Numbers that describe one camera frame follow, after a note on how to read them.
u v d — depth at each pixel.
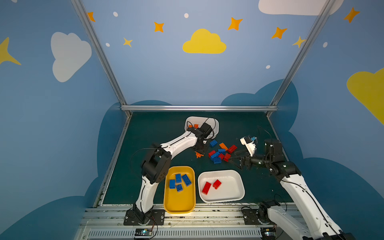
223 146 1.02
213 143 1.02
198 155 0.89
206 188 0.82
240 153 0.67
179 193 0.82
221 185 0.84
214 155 0.96
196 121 1.06
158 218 0.74
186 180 0.86
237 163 0.66
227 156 0.96
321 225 0.40
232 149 1.00
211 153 0.96
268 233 0.72
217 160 0.94
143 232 0.71
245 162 0.65
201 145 0.80
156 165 0.52
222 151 0.98
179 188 0.82
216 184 0.84
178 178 0.86
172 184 0.85
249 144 0.65
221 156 0.96
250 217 0.75
